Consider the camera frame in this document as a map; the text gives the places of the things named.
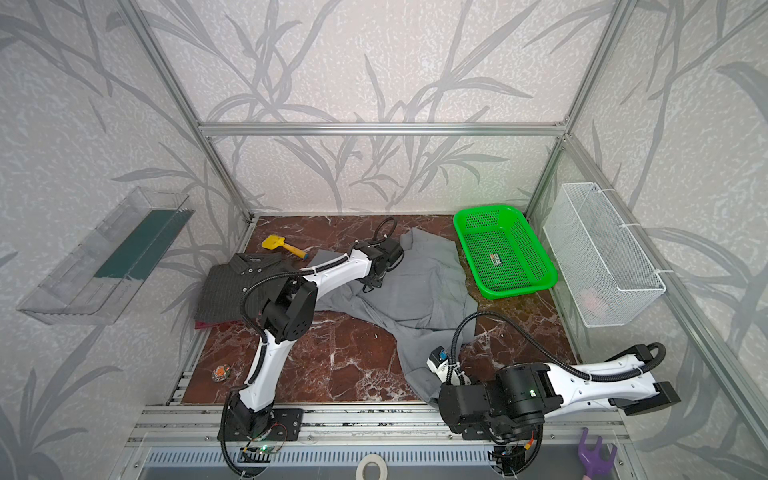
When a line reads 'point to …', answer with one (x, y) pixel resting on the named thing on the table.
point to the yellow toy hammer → (275, 241)
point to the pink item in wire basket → (591, 301)
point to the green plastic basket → (502, 252)
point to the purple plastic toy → (595, 466)
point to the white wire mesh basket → (608, 277)
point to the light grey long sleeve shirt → (425, 301)
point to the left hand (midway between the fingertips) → (368, 268)
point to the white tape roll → (371, 458)
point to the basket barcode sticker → (496, 259)
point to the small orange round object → (221, 372)
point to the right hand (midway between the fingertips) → (439, 400)
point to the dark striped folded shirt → (218, 294)
